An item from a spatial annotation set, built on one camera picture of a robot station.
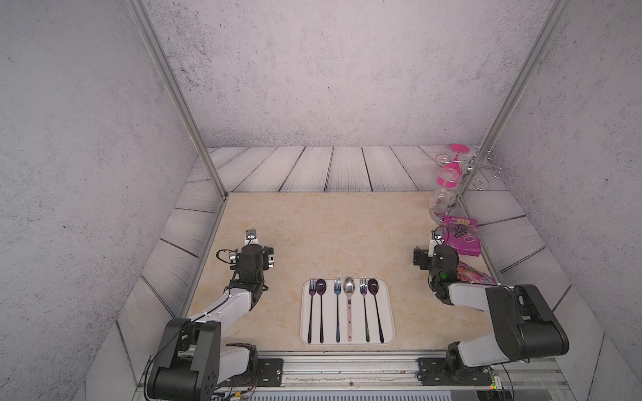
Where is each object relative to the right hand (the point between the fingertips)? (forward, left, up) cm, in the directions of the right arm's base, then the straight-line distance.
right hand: (435, 246), depth 93 cm
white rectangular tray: (-17, +19, -7) cm, 27 cm away
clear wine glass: (+18, -5, +6) cm, 19 cm away
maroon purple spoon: (-14, +23, -6) cm, 28 cm away
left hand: (-3, +65, +4) cm, 65 cm away
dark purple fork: (-15, +45, -7) cm, 48 cm away
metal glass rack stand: (+37, -27, +4) cm, 46 cm away
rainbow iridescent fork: (-13, +27, -6) cm, 31 cm away
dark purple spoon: (-14, +41, -5) cm, 44 cm away
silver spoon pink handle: (-13, +32, -5) cm, 35 cm away
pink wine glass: (+17, -4, +20) cm, 27 cm away
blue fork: (-13, +36, -7) cm, 38 cm away
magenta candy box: (+6, -12, -1) cm, 14 cm away
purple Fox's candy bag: (-8, -10, -5) cm, 14 cm away
